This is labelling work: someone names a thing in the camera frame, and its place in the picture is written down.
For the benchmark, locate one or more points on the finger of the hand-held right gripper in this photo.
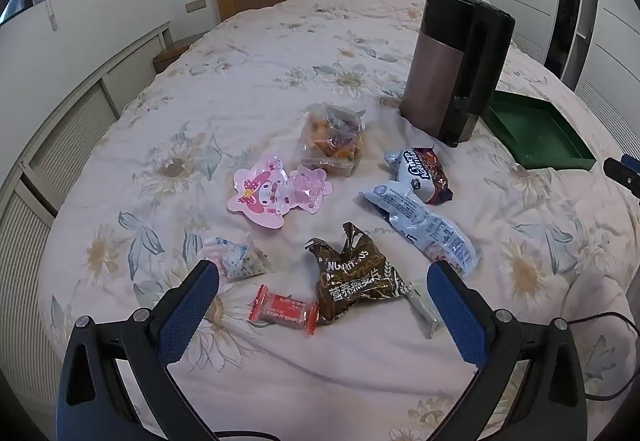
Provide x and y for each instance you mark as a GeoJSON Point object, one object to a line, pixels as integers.
{"type": "Point", "coordinates": [617, 170]}

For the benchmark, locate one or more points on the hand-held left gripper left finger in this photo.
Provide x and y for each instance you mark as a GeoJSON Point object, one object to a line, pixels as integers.
{"type": "Point", "coordinates": [190, 316]}

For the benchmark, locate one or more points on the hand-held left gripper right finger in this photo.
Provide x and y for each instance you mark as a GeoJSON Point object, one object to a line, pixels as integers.
{"type": "Point", "coordinates": [457, 316]}

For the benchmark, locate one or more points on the small white green snack packet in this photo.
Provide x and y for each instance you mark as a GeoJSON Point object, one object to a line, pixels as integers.
{"type": "Point", "coordinates": [422, 308]}

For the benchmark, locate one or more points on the small pastel candy packet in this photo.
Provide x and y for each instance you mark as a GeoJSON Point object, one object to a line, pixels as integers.
{"type": "Point", "coordinates": [240, 261]}

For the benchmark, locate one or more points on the green tray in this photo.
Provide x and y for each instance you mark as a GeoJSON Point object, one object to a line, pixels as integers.
{"type": "Point", "coordinates": [535, 131]}

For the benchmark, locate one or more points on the red snack bar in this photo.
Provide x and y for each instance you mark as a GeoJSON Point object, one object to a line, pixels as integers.
{"type": "Point", "coordinates": [285, 308]}

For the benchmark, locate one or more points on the long blue white snack packet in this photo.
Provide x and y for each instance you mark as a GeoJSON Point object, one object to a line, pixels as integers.
{"type": "Point", "coordinates": [415, 221]}

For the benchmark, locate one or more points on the brown oat snack packet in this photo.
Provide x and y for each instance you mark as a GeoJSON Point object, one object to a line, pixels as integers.
{"type": "Point", "coordinates": [355, 286]}

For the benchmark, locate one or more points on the large pink character snack packet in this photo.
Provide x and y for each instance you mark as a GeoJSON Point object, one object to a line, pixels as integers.
{"type": "Point", "coordinates": [260, 193]}

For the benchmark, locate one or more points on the blue and brown cookie packet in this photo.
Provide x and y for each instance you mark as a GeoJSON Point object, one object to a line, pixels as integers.
{"type": "Point", "coordinates": [415, 176]}

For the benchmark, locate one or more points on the small pink character snack packet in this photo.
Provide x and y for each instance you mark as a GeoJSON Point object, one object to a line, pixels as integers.
{"type": "Point", "coordinates": [307, 188]}

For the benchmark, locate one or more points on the clear bag of mixed snacks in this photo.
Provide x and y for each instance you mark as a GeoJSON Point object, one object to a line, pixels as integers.
{"type": "Point", "coordinates": [330, 141]}

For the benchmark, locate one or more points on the brown electric kettle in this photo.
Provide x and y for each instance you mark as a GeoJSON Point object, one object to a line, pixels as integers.
{"type": "Point", "coordinates": [435, 71]}

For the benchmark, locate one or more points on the white slatted cabinet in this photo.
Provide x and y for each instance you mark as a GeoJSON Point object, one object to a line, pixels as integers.
{"type": "Point", "coordinates": [75, 121]}

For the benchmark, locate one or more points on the wooden bedside table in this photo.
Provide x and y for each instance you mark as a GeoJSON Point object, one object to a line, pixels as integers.
{"type": "Point", "coordinates": [172, 53]}

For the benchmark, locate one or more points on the wall socket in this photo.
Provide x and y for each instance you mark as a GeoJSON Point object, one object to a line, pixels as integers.
{"type": "Point", "coordinates": [195, 5]}

